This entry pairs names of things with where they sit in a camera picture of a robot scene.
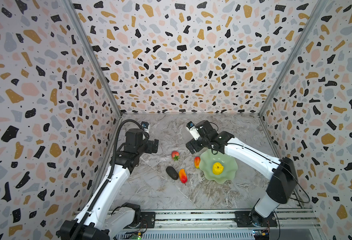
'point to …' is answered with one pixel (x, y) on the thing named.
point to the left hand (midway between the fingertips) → (147, 136)
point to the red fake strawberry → (175, 155)
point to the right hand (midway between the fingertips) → (190, 138)
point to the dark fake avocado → (172, 172)
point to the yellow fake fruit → (217, 168)
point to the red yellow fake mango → (183, 176)
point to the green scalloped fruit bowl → (208, 158)
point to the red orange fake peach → (197, 161)
